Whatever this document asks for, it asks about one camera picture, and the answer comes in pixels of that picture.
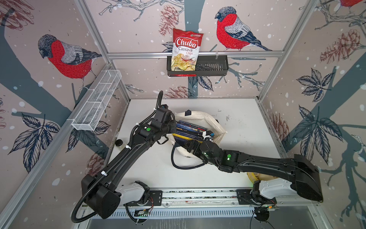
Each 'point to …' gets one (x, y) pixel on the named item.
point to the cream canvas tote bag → (204, 119)
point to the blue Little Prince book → (189, 127)
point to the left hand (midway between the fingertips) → (176, 121)
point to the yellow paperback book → (186, 137)
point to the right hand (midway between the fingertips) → (188, 146)
